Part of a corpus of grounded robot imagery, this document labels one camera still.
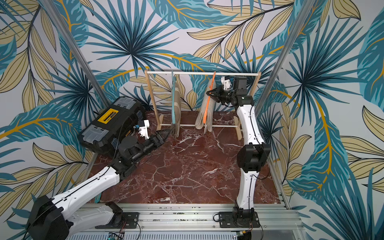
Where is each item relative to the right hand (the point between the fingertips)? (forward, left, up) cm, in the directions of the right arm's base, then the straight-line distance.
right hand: (192, 95), depth 79 cm
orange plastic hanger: (+4, -10, -5) cm, 12 cm away
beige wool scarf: (-2, -10, -23) cm, 25 cm away
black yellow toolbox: (-6, +48, -18) cm, 52 cm away
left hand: (-21, +11, -5) cm, 24 cm away
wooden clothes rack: (+10, +23, -28) cm, 38 cm away
